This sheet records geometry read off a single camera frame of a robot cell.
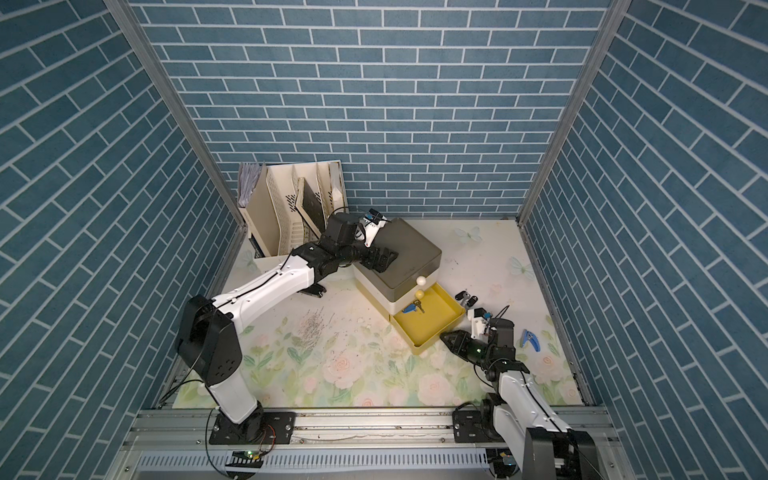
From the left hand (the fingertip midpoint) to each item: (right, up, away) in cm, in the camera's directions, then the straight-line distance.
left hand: (392, 250), depth 84 cm
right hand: (+16, -26, +2) cm, 30 cm away
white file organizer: (-42, +11, +17) cm, 47 cm away
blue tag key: (+6, -19, +11) cm, 22 cm away
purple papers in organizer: (-45, +23, +8) cm, 51 cm away
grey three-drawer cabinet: (+6, -5, -3) cm, 9 cm away
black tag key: (+26, -17, +15) cm, 35 cm away
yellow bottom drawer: (+7, -24, +5) cm, 26 cm away
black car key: (+23, -16, +15) cm, 32 cm away
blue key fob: (+40, -25, +5) cm, 48 cm away
